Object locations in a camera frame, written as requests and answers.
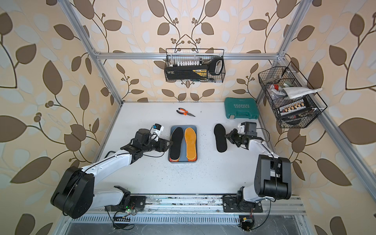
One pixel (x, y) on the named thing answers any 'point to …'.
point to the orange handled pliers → (185, 112)
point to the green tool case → (241, 107)
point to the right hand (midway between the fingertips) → (226, 135)
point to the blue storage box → (183, 158)
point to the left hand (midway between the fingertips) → (169, 141)
